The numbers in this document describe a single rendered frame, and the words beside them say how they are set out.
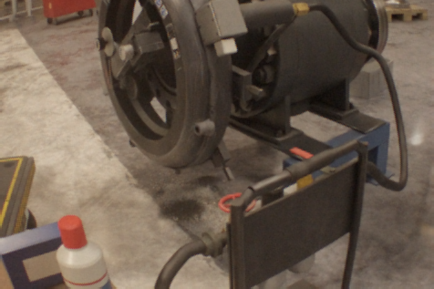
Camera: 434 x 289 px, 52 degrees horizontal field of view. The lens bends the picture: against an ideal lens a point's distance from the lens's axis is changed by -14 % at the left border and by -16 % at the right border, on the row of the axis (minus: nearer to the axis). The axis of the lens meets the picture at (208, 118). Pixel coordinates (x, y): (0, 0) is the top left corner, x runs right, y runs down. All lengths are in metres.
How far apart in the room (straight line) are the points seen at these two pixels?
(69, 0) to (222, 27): 5.78
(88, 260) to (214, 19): 0.84
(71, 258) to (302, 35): 1.28
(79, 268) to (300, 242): 0.62
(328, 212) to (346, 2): 1.01
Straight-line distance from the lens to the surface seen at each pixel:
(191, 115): 1.46
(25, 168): 1.73
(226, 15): 1.32
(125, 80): 1.88
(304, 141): 1.84
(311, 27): 1.76
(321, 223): 1.14
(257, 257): 1.04
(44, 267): 0.84
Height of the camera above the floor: 1.01
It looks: 21 degrees down
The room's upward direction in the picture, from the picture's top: 4 degrees counter-clockwise
